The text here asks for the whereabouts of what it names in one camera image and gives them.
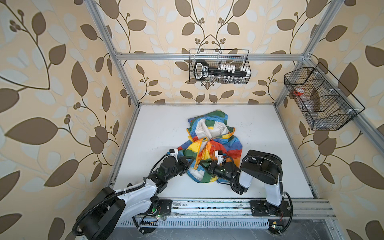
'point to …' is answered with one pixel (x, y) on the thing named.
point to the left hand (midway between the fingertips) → (196, 158)
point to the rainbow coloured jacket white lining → (208, 133)
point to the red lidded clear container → (299, 91)
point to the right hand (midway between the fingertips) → (199, 165)
